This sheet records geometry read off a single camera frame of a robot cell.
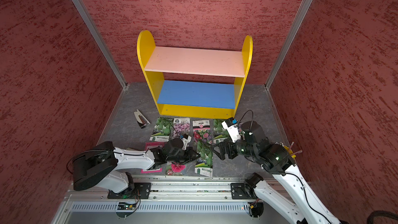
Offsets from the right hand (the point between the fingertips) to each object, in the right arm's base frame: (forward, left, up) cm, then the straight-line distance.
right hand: (218, 148), depth 65 cm
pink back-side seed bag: (+12, +38, -22) cm, 45 cm away
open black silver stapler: (+27, +47, -19) cm, 57 cm away
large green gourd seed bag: (+21, +33, -21) cm, 44 cm away
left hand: (+1, +9, -18) cm, 20 cm away
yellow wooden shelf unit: (+52, +13, -12) cm, 55 cm away
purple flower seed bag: (+24, +21, -22) cm, 39 cm away
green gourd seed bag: (+19, -3, -23) cm, 30 cm away
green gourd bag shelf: (-2, +6, -19) cm, 20 cm away
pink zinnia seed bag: (+18, +7, -23) cm, 30 cm away
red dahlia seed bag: (-2, +21, -22) cm, 31 cm away
